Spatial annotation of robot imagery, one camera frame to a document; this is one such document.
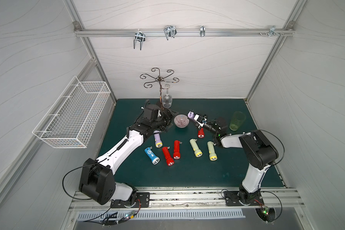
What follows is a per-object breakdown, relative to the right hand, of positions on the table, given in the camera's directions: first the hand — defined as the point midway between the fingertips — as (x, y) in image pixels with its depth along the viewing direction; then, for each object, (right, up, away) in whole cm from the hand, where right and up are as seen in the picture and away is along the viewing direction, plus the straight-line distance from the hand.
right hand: (191, 112), depth 86 cm
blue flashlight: (-22, -28, -2) cm, 36 cm away
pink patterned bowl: (-5, -6, +19) cm, 21 cm away
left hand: (-8, -3, -8) cm, 12 cm away
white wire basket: (-61, -3, -16) cm, 63 cm away
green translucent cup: (+32, -4, +7) cm, 33 cm away
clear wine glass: (-15, +9, +6) cm, 19 cm away
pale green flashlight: (+4, -25, +2) cm, 26 cm away
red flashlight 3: (+8, -14, +10) cm, 19 cm away
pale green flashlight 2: (+13, -26, 0) cm, 30 cm away
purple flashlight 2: (-1, -1, -4) cm, 4 cm away
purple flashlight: (-21, -20, +6) cm, 29 cm away
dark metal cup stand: (-19, +21, +5) cm, 29 cm away
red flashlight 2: (-9, -24, +4) cm, 26 cm away
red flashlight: (-13, -30, 0) cm, 32 cm away
